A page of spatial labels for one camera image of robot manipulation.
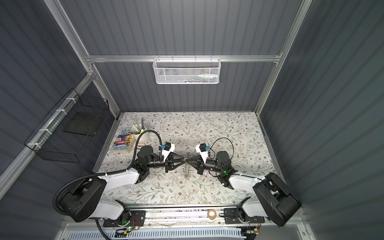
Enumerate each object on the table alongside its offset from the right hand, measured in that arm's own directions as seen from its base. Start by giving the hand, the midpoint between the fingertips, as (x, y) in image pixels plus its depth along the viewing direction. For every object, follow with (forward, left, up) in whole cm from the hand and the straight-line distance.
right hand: (188, 162), depth 76 cm
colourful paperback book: (+23, +47, -13) cm, 54 cm away
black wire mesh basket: (+9, +59, +14) cm, 61 cm away
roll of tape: (-22, -11, -17) cm, 29 cm away
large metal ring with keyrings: (-2, +1, -1) cm, 2 cm away
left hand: (+2, +2, 0) cm, 3 cm away
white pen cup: (+24, +32, -11) cm, 42 cm away
